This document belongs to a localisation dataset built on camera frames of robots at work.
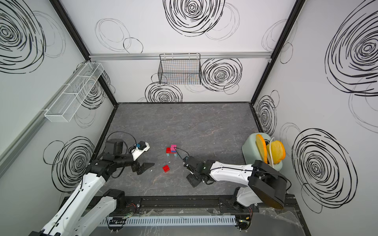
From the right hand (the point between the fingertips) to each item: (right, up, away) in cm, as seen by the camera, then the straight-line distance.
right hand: (193, 178), depth 83 cm
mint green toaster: (+31, +16, -5) cm, 36 cm away
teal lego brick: (-16, +12, +8) cm, 21 cm away
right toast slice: (+42, +19, -11) cm, 47 cm away
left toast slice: (+33, +22, -12) cm, 41 cm away
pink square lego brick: (-12, +17, +2) cm, 21 cm away
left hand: (-24, +15, -7) cm, 29 cm away
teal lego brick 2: (-11, +12, +8) cm, 18 cm away
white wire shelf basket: (-64, +48, -4) cm, 80 cm away
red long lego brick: (-15, +14, +6) cm, 22 cm away
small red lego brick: (-16, +5, +2) cm, 17 cm away
